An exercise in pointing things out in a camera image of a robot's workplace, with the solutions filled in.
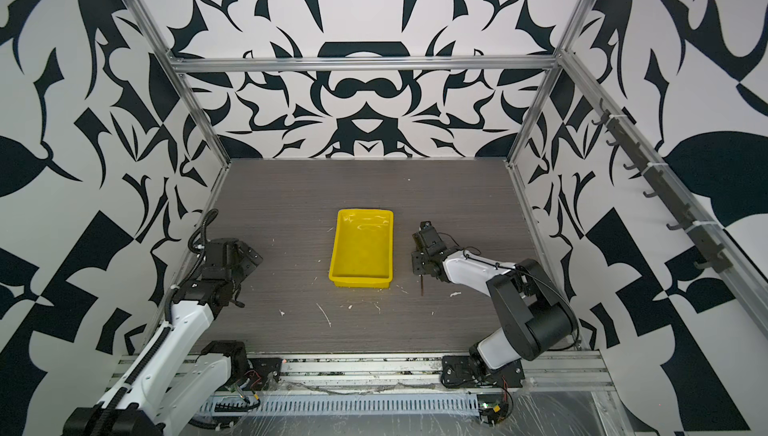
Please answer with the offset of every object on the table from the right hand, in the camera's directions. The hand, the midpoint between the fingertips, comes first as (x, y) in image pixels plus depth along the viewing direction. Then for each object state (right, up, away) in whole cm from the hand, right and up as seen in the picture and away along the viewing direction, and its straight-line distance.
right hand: (425, 257), depth 93 cm
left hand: (-52, +2, -11) cm, 53 cm away
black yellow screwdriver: (-1, -7, -4) cm, 9 cm away
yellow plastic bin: (-20, +2, +3) cm, 20 cm away
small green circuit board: (+13, -32, -22) cm, 41 cm away
